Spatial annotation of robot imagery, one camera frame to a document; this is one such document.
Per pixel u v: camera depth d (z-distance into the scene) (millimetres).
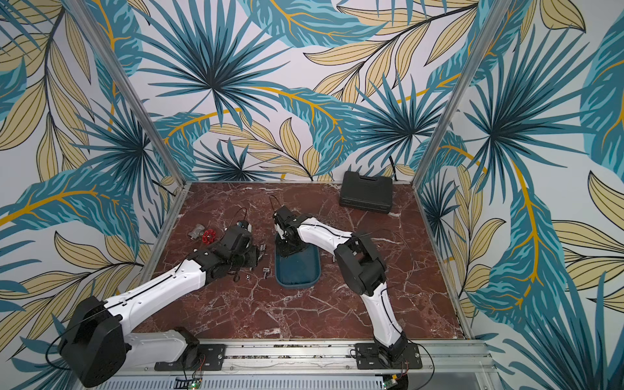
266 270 903
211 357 732
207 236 952
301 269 927
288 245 820
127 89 840
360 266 540
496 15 690
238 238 638
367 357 730
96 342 394
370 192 1139
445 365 746
